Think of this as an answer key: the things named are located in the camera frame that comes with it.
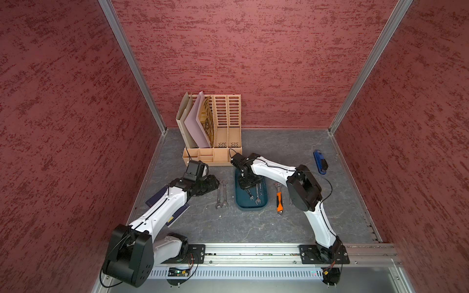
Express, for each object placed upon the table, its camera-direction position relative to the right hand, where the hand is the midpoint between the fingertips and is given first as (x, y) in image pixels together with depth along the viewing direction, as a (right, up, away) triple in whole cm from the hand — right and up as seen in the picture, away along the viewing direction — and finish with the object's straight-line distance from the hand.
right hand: (248, 188), depth 94 cm
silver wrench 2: (+4, -5, -4) cm, 8 cm away
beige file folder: (-32, +29, -4) cm, 43 cm away
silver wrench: (+1, -3, -4) cm, 5 cm away
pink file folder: (-27, +33, -6) cm, 43 cm away
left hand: (-17, +3, -9) cm, 19 cm away
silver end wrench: (-13, +3, +2) cm, 13 cm away
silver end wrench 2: (-15, -6, -6) cm, 17 cm away
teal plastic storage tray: (-3, -5, -4) cm, 7 cm away
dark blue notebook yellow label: (-34, -10, -11) cm, 37 cm away
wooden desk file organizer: (-17, +39, +24) cm, 49 cm away
